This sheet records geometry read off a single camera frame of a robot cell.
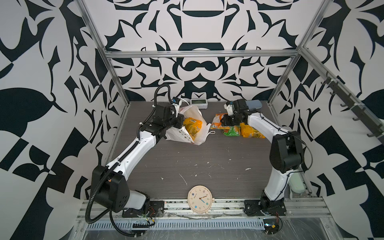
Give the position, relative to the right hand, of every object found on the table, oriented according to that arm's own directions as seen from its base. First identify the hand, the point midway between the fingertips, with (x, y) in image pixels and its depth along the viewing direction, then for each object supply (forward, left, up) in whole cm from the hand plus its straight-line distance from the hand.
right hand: (223, 119), depth 94 cm
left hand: (-5, +24, +14) cm, 28 cm away
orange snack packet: (-2, +4, -2) cm, 5 cm away
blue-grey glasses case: (+23, -28, -11) cm, 38 cm away
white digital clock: (+24, +13, -9) cm, 29 cm away
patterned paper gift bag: (-14, +24, +5) cm, 28 cm away
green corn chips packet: (-3, -7, -9) cm, 12 cm away
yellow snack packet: (-4, +19, 0) cm, 19 cm away
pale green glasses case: (-35, -35, -11) cm, 51 cm away
